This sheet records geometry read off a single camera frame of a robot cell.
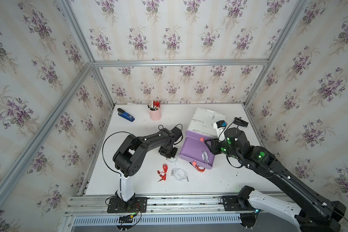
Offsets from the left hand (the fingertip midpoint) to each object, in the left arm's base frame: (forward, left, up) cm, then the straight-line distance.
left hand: (171, 158), depth 91 cm
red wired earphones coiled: (-7, -16, +1) cm, 17 cm away
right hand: (-3, -19, +25) cm, 32 cm away
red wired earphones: (-11, +5, +1) cm, 12 cm away
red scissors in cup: (+37, +11, +12) cm, 41 cm away
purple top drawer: (+3, -15, +22) cm, 26 cm away
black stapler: (+27, -53, +3) cm, 59 cm away
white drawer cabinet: (+11, -18, +24) cm, 32 cm away
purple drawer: (-1, -15, +9) cm, 18 cm away
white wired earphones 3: (-11, -6, 0) cm, 12 cm away
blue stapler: (+33, +35, +4) cm, 48 cm away
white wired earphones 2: (-2, -1, +2) cm, 3 cm away
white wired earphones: (-4, -19, +11) cm, 23 cm away
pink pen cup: (+32, +12, +6) cm, 34 cm away
